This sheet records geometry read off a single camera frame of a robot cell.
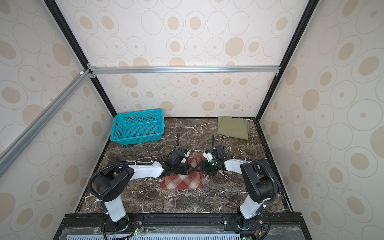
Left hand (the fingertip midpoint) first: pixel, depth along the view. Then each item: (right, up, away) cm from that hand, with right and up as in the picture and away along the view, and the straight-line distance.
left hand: (197, 168), depth 88 cm
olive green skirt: (+30, +25, +25) cm, 47 cm away
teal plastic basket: (-44, +25, +25) cm, 57 cm away
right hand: (+1, -2, +2) cm, 3 cm away
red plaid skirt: (-2, -6, -3) cm, 7 cm away
